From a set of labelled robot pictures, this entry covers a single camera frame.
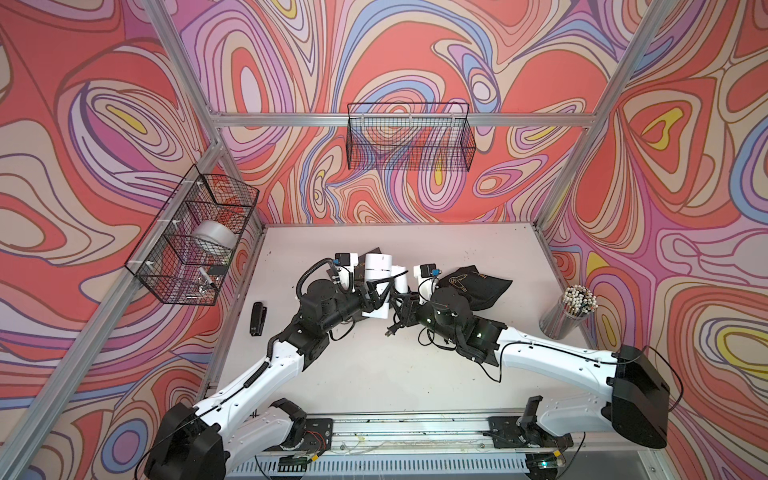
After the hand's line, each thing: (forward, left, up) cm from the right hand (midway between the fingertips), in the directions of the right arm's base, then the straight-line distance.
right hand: (393, 303), depth 75 cm
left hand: (+2, 0, +6) cm, 6 cm away
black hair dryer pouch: (+13, -29, -16) cm, 36 cm away
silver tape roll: (+15, +44, +13) cm, 48 cm away
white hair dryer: (+2, +2, +9) cm, 10 cm away
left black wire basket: (+15, +55, +7) cm, 57 cm away
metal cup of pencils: (-1, -48, -10) cm, 49 cm away
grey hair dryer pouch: (+5, +8, +8) cm, 13 cm away
